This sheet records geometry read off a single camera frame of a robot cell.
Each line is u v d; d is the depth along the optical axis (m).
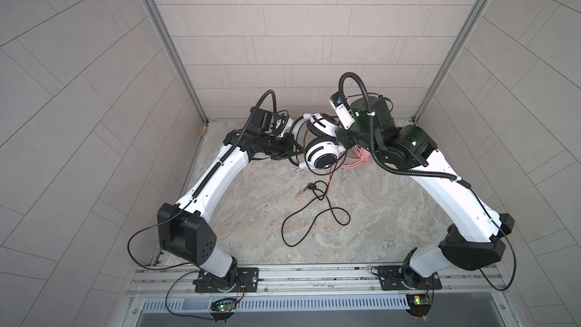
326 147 0.57
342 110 0.52
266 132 0.63
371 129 0.43
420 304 0.68
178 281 0.71
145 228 0.38
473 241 0.40
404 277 0.63
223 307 0.65
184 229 0.40
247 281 0.71
